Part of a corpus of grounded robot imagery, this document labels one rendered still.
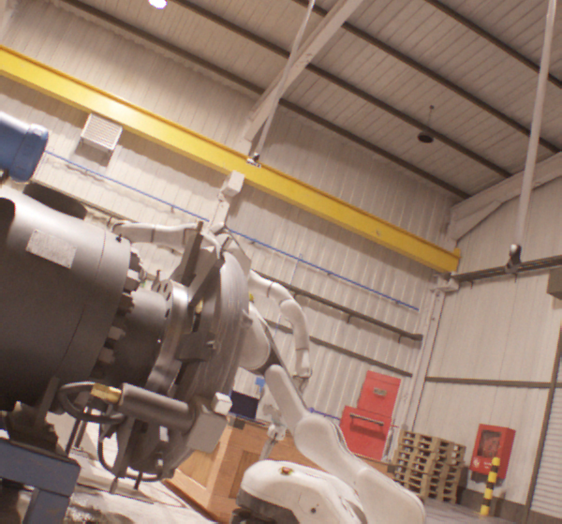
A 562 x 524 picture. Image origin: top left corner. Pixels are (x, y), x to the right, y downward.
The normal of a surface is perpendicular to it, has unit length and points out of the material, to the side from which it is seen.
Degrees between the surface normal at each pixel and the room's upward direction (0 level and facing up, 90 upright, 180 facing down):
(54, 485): 90
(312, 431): 90
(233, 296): 59
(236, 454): 90
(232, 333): 76
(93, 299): 80
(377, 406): 89
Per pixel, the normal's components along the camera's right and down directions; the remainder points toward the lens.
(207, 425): 0.31, 0.22
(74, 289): 0.51, -0.29
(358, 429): -0.13, -0.34
